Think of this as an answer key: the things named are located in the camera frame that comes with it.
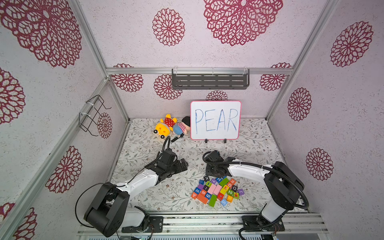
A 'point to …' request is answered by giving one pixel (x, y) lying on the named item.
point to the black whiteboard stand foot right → (225, 140)
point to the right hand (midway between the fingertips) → (206, 170)
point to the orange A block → (194, 195)
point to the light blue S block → (224, 202)
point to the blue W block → (197, 190)
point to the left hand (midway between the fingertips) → (182, 166)
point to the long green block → (224, 182)
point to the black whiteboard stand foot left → (206, 140)
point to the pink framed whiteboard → (215, 120)
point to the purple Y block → (213, 181)
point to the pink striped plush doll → (183, 127)
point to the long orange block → (202, 198)
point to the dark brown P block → (206, 178)
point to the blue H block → (219, 179)
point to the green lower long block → (212, 200)
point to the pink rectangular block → (214, 189)
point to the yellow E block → (224, 189)
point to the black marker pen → (176, 138)
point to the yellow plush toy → (163, 128)
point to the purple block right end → (241, 192)
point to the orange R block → (231, 182)
